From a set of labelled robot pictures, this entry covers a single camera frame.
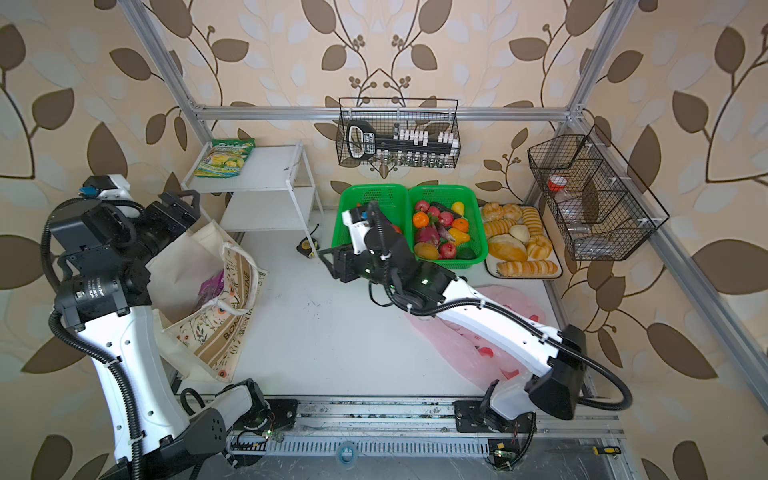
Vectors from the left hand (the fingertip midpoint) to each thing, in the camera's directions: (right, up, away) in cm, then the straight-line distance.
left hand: (185, 199), depth 57 cm
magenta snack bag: (-16, -23, +33) cm, 44 cm away
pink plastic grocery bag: (+65, -42, +25) cm, 81 cm away
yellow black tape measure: (+9, -11, +48) cm, 50 cm away
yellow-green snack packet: (-8, +15, +28) cm, 33 cm away
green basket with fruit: (+59, -3, +52) cm, 79 cm away
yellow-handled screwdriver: (+91, -58, +12) cm, 108 cm away
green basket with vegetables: (+40, +7, +60) cm, 73 cm away
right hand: (+26, -11, +7) cm, 29 cm away
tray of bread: (+84, -10, +46) cm, 96 cm away
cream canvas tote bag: (-4, -32, +13) cm, 35 cm away
